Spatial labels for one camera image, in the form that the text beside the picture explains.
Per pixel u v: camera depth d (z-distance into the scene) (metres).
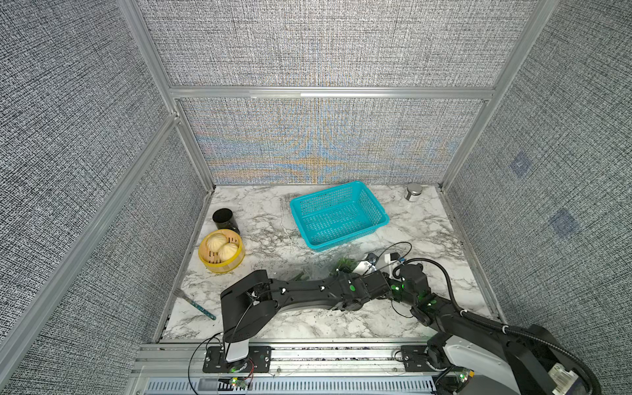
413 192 1.11
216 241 0.94
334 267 0.88
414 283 0.64
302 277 0.89
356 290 0.60
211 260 0.92
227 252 0.90
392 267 0.78
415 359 0.73
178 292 0.88
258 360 0.73
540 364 0.41
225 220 0.96
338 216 1.10
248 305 0.48
